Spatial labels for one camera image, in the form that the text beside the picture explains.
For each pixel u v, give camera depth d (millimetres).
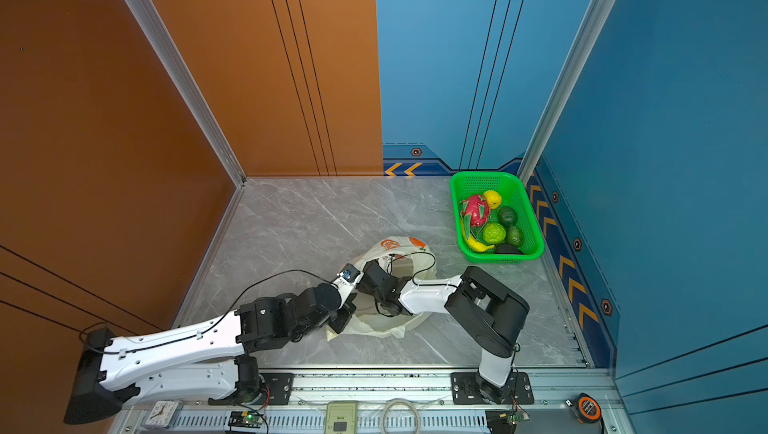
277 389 739
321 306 510
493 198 1062
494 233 966
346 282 610
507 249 940
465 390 724
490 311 479
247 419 708
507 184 1089
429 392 740
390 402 705
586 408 682
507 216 1021
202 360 474
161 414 686
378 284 684
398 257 823
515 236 970
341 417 682
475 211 992
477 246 965
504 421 700
